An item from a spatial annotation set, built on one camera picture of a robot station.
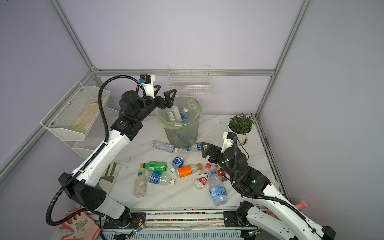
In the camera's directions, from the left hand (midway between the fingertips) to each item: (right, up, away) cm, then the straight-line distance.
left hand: (167, 87), depth 65 cm
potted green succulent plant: (+41, -16, +27) cm, 52 cm away
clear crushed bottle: (-9, -31, +36) cm, 48 cm away
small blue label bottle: (+2, -39, +23) cm, 45 cm away
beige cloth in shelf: (-46, -15, +10) cm, 50 cm away
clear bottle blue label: (-8, -47, +19) cm, 51 cm away
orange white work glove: (-41, -66, +5) cm, 78 cm away
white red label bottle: (-1, -10, +23) cm, 25 cm away
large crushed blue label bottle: (+25, -52, +13) cm, 59 cm away
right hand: (+17, -26, +1) cm, 31 cm away
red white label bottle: (+16, -47, +15) cm, 52 cm away
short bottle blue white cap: (+5, -8, +33) cm, 35 cm away
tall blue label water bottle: (+3, -25, +35) cm, 43 cm away
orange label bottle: (+8, -43, +20) cm, 48 cm away
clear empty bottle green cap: (-18, -51, +17) cm, 57 cm away
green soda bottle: (-12, -41, +23) cm, 48 cm away
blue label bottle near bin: (+13, -31, +31) cm, 45 cm away
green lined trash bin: (+5, -15, +15) cm, 22 cm away
